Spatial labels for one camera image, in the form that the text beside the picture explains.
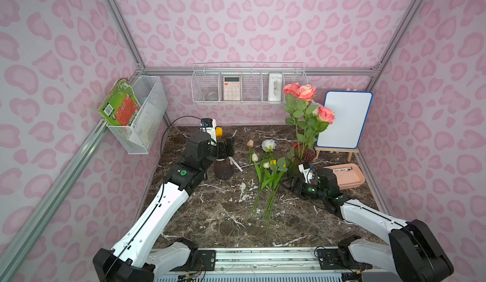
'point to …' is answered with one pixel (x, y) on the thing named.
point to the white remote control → (274, 86)
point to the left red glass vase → (223, 169)
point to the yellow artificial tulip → (273, 162)
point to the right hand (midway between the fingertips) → (284, 185)
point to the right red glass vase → (305, 155)
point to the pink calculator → (231, 86)
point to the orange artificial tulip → (218, 133)
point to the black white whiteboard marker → (342, 169)
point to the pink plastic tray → (348, 179)
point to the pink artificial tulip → (250, 144)
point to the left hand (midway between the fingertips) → (224, 135)
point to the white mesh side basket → (138, 138)
